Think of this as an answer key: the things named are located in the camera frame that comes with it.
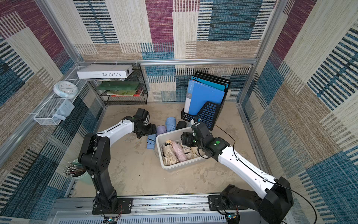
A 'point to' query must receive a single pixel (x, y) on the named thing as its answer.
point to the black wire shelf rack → (131, 91)
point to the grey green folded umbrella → (191, 122)
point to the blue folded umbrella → (170, 123)
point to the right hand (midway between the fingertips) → (186, 135)
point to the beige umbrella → (169, 157)
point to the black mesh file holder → (208, 115)
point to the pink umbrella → (179, 151)
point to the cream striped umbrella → (188, 151)
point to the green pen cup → (85, 178)
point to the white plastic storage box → (175, 136)
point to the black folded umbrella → (181, 124)
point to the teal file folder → (209, 83)
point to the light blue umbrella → (151, 140)
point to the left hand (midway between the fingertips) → (151, 131)
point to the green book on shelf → (118, 85)
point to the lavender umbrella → (161, 129)
